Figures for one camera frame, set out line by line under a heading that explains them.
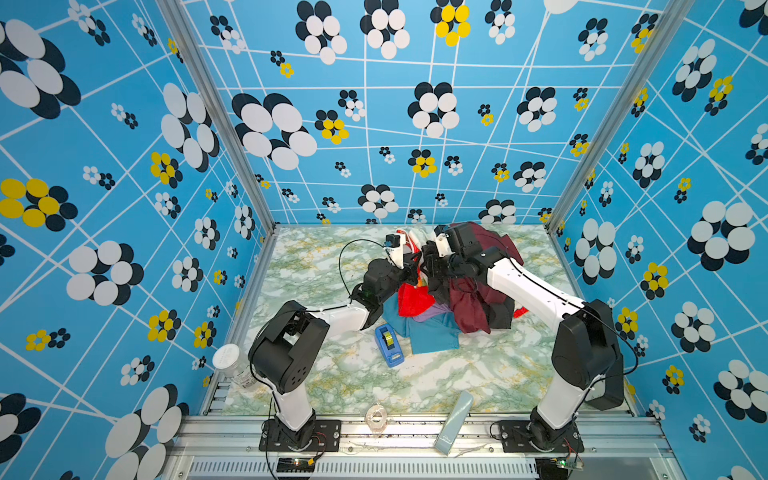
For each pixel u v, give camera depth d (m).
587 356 0.46
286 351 0.47
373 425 0.74
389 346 0.85
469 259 0.65
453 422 0.73
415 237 0.89
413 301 0.91
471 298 0.81
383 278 0.68
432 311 0.92
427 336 0.91
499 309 0.87
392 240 0.74
